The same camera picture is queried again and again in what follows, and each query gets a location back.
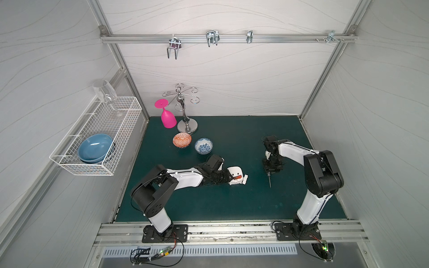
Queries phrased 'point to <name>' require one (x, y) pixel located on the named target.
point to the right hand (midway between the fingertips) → (269, 169)
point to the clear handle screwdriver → (268, 175)
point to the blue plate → (93, 148)
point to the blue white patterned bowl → (203, 146)
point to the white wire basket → (100, 118)
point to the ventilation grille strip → (124, 249)
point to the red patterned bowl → (181, 140)
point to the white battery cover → (244, 178)
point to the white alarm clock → (236, 171)
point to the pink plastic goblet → (167, 118)
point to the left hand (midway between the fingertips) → (232, 180)
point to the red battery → (238, 176)
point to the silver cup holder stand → (185, 124)
